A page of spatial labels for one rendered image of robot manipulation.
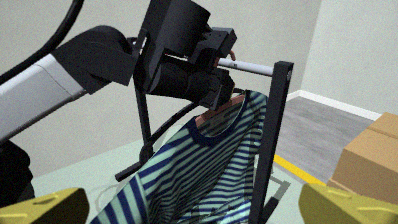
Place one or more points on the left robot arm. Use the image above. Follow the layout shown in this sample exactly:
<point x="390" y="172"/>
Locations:
<point x="93" y="59"/>

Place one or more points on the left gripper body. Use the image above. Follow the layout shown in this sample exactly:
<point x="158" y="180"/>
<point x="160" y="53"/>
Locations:
<point x="208" y="89"/>

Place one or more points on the black clothes rack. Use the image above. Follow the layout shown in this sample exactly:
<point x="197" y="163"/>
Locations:
<point x="281" y="75"/>

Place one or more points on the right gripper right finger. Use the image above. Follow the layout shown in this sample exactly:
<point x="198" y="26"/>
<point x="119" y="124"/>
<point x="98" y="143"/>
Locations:
<point x="319" y="204"/>

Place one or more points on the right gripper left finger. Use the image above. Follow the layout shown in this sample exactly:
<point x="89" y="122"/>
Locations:
<point x="68" y="206"/>

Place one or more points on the blue striped t-shirt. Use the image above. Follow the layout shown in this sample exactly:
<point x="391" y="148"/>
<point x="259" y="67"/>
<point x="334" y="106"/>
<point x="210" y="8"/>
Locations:
<point x="201" y="175"/>

